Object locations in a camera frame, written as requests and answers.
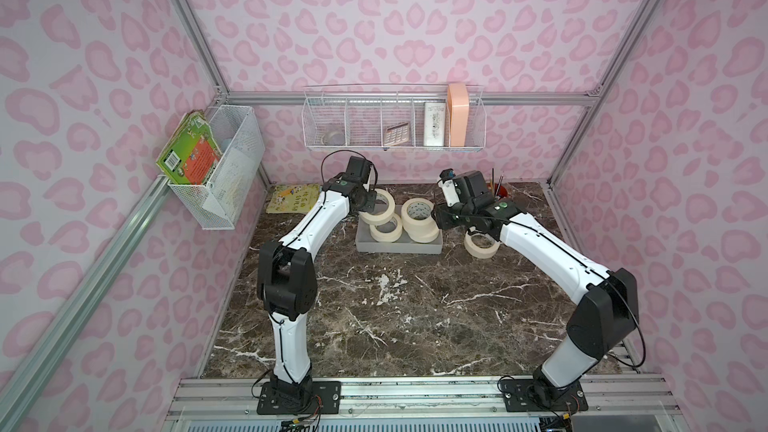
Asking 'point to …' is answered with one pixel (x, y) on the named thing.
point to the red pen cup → (500, 190)
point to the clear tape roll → (333, 138)
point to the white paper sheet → (229, 194)
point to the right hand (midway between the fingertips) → (437, 209)
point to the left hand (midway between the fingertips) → (365, 194)
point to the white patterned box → (434, 124)
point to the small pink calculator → (397, 133)
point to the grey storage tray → (366, 244)
